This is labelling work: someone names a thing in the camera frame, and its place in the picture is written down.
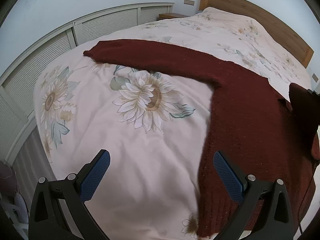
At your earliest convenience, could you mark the dark red knit sweater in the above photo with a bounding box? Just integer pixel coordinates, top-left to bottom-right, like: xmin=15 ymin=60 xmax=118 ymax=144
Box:
xmin=84 ymin=39 xmax=319 ymax=237

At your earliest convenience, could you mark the white radiator cover cabinet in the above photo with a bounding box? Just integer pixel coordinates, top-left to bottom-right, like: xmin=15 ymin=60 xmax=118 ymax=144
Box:
xmin=1 ymin=2 xmax=174 ymax=165

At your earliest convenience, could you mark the wooden headboard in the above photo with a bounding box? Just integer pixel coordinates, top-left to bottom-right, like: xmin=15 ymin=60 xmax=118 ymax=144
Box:
xmin=199 ymin=0 xmax=314 ymax=68

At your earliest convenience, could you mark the wooden left nightstand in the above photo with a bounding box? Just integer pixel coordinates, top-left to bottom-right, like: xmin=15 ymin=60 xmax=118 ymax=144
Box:
xmin=157 ymin=13 xmax=187 ymax=21

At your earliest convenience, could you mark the beige right wall socket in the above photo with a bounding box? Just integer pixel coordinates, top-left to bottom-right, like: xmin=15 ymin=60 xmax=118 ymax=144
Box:
xmin=312 ymin=73 xmax=319 ymax=82

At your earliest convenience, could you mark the beige wall socket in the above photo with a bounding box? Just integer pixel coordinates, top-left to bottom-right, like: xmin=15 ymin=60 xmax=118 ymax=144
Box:
xmin=312 ymin=73 xmax=319 ymax=82
xmin=183 ymin=0 xmax=195 ymax=6

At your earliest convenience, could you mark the beige left wall socket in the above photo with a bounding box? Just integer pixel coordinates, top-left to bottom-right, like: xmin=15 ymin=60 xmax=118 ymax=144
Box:
xmin=183 ymin=0 xmax=195 ymax=6

